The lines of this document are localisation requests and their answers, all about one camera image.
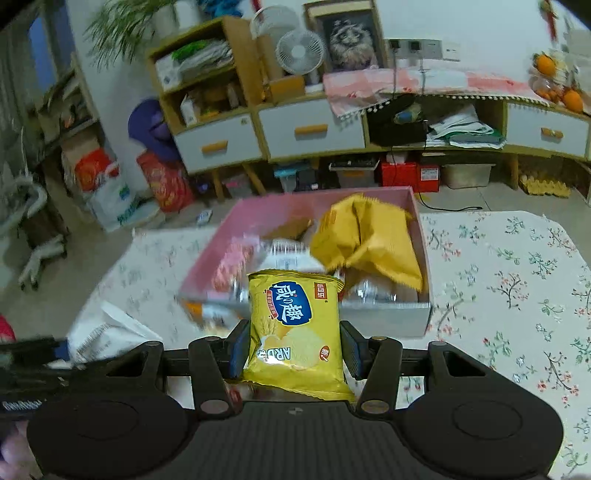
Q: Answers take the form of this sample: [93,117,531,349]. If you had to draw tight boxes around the white wafer snack packet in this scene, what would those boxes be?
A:
[67,302,163,364]

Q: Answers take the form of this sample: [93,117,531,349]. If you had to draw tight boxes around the yellow chips bag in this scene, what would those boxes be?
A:
[243,269,353,401]

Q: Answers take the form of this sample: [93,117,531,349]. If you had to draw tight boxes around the yellow waffle sandwich packet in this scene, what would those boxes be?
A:
[310,194,424,292]

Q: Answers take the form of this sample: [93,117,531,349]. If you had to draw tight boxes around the orange and white snack packet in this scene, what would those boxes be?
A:
[180,300,239,331]

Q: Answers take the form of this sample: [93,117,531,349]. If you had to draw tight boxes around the pink candy bag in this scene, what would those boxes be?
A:
[211,241,256,292]

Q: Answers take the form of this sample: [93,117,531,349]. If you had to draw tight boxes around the pink and white storage box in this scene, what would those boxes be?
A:
[178,187,433,342]

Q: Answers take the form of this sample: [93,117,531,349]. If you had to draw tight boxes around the white Member's Mark packet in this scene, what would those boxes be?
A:
[260,239,325,273]

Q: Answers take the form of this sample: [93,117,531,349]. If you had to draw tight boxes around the floral tablecloth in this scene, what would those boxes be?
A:
[75,212,590,479]

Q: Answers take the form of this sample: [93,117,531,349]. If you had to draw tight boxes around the white office chair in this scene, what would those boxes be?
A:
[1,153,69,291]

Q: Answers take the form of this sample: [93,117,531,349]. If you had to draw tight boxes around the red printed gift bag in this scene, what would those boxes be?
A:
[136,150,194,213]

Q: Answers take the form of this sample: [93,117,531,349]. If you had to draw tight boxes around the white plastic shopping bag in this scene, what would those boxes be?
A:
[88,176,142,233]

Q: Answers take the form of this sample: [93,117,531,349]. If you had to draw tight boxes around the red box under cabinet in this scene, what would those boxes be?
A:
[381,162,440,193]

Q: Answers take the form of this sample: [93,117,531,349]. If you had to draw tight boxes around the yellow egg tray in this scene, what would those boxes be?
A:
[519,175,571,198]

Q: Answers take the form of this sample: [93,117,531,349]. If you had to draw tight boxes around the purple plush toy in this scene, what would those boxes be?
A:
[127,98,181,162]

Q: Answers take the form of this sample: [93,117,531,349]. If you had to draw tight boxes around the pink runner cloth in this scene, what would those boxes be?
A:
[322,67,550,118]

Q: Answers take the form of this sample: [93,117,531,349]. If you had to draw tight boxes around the wooden cabinet with white drawers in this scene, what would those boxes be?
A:
[147,16,590,175]

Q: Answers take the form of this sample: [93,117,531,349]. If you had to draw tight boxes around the white desk fan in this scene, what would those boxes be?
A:
[276,29,325,85]

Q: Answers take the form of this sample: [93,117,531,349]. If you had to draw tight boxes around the oranges on cabinet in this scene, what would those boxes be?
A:
[529,52,584,113]

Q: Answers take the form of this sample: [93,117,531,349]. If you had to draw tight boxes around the green potted plant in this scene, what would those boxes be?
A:
[84,0,176,70]

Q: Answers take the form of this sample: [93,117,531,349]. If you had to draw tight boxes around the cat portrait picture frame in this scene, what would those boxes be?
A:
[304,0,387,73]

